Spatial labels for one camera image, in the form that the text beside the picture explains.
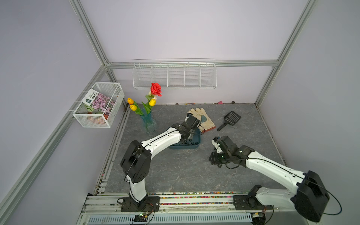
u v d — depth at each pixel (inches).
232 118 44.0
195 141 38.0
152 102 32.2
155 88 29.9
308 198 15.4
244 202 29.0
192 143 38.0
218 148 26.8
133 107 30.7
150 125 39.1
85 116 28.5
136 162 18.3
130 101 31.8
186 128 26.4
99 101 29.2
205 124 42.3
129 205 28.4
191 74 39.3
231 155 23.9
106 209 29.0
